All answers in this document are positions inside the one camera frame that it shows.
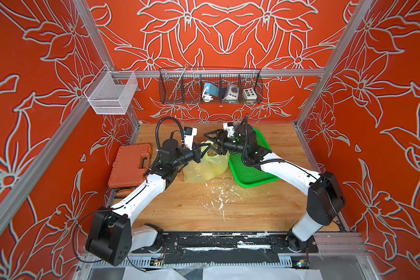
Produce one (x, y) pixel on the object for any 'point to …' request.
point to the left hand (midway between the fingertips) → (210, 145)
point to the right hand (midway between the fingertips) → (202, 139)
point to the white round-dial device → (232, 91)
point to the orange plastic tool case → (130, 166)
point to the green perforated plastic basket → (246, 175)
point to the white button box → (249, 94)
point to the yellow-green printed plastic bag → (210, 166)
